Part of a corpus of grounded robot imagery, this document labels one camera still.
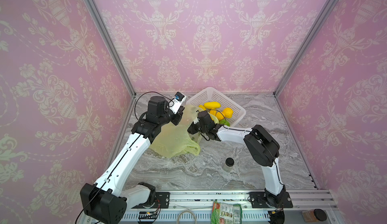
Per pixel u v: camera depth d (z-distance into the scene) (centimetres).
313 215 63
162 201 74
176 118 66
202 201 76
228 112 102
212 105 109
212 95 113
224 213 69
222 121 97
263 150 52
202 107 107
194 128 84
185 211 71
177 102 62
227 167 77
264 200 70
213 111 103
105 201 37
